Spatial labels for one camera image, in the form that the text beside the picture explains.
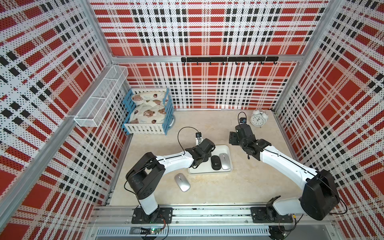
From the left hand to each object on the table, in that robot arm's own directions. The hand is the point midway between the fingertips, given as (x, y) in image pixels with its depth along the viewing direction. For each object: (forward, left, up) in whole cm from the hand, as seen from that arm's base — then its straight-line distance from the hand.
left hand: (206, 148), depth 92 cm
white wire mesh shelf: (+17, +72, +14) cm, 75 cm away
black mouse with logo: (-8, -5, -4) cm, 10 cm away
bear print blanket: (+27, +45, +3) cm, 53 cm away
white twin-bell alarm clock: (+23, -38, +1) cm, 45 cm away
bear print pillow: (+37, +37, +10) cm, 53 cm away
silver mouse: (-20, +14, -5) cm, 25 cm away
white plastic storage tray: (-11, +1, -3) cm, 12 cm away
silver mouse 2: (-7, -11, -4) cm, 14 cm away
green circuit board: (-42, +26, -4) cm, 50 cm away
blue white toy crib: (+16, +40, 0) cm, 43 cm away
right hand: (+3, -18, +11) cm, 21 cm away
